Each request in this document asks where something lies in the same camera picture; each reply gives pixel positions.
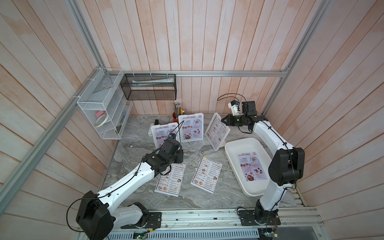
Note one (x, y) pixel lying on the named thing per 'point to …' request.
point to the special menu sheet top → (162, 133)
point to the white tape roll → (100, 121)
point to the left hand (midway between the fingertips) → (178, 155)
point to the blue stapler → (156, 122)
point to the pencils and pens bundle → (178, 111)
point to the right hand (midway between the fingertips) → (221, 119)
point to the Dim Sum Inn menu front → (207, 174)
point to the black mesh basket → (149, 86)
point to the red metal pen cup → (174, 119)
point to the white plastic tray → (233, 147)
